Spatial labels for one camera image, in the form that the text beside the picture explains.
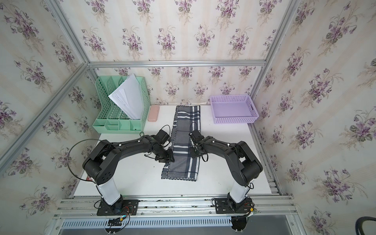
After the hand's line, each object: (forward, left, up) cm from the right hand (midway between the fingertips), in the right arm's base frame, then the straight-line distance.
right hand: (196, 153), depth 94 cm
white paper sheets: (+28, +46, +23) cm, 59 cm away
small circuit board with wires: (-37, +40, -1) cm, 55 cm away
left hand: (-7, +14, +2) cm, 16 cm away
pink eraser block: (+34, +34, +1) cm, 48 cm away
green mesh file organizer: (+22, +61, +7) cm, 66 cm away
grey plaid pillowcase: (+28, +7, +1) cm, 29 cm away
